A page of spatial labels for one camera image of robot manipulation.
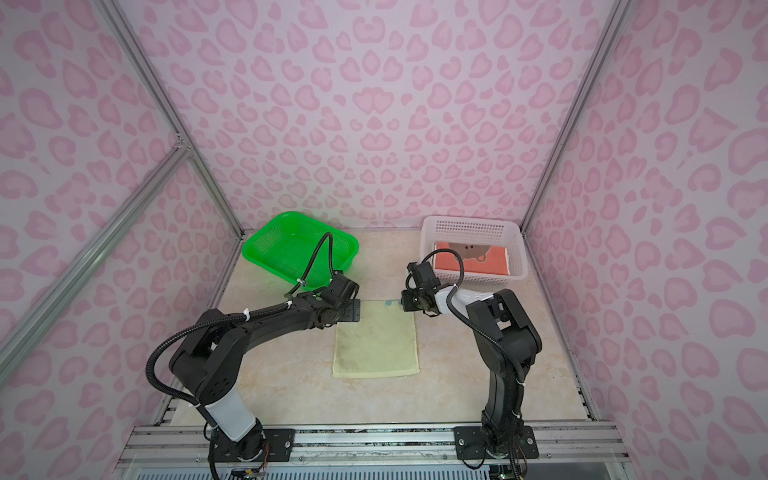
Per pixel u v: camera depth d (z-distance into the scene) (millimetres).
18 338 510
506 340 504
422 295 761
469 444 732
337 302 734
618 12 691
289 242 1160
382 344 908
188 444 751
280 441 738
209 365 466
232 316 512
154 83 797
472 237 1136
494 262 1027
